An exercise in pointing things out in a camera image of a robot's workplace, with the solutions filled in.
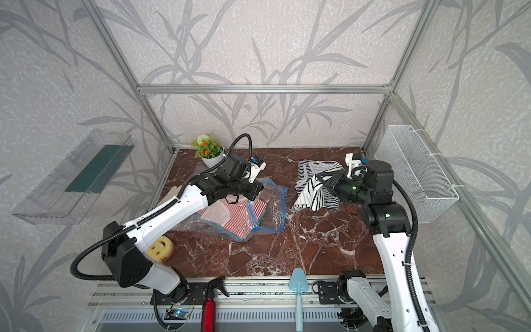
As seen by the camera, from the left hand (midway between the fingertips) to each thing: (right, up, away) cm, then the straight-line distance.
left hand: (264, 188), depth 78 cm
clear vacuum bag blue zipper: (+3, -4, +13) cm, 15 cm away
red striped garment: (-12, -14, +14) cm, 23 cm away
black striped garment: (+18, +2, -10) cm, 20 cm away
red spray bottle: (-17, -42, -11) cm, 47 cm away
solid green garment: (-3, -21, +10) cm, 23 cm away
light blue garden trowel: (+13, -34, -4) cm, 37 cm away
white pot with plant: (-29, +17, +21) cm, 39 cm away
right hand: (+17, +6, -14) cm, 23 cm away
